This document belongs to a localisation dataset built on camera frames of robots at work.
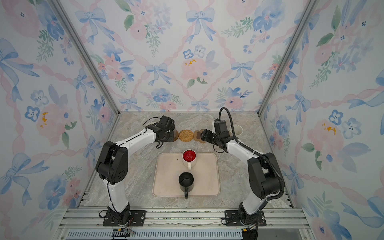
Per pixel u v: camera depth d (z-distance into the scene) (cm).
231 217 74
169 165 93
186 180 84
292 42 80
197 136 106
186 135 107
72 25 76
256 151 51
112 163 51
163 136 72
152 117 81
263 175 46
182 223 73
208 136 82
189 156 93
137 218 75
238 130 101
